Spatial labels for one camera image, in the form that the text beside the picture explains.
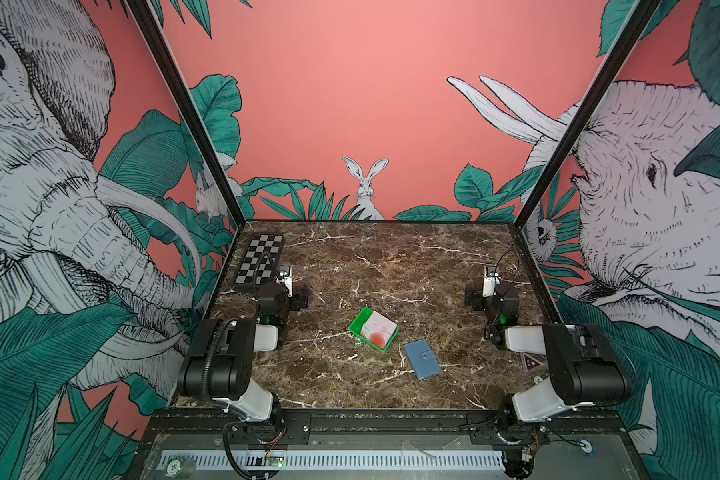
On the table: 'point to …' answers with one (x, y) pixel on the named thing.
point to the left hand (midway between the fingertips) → (291, 278)
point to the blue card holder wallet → (422, 359)
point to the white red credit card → (378, 329)
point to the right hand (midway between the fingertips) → (483, 278)
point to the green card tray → (358, 324)
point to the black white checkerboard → (260, 263)
